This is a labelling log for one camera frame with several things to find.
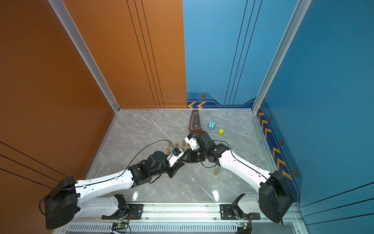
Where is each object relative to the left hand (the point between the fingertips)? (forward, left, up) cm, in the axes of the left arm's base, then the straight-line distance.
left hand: (183, 160), depth 78 cm
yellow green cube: (+27, -25, -10) cm, 38 cm away
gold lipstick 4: (-2, -19, -10) cm, 22 cm away
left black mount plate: (-22, +24, -13) cm, 35 cm away
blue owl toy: (+34, -19, -11) cm, 41 cm away
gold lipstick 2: (0, +7, +11) cm, 13 cm away
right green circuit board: (-28, -30, -14) cm, 43 cm away
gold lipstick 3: (+1, 0, +11) cm, 11 cm away
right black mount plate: (-22, -23, -12) cm, 34 cm away
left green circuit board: (-28, +32, -15) cm, 45 cm away
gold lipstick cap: (+16, +6, -11) cm, 20 cm away
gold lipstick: (+17, +1, -10) cm, 20 cm away
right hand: (0, +1, +2) cm, 2 cm away
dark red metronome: (+27, -7, -4) cm, 28 cm away
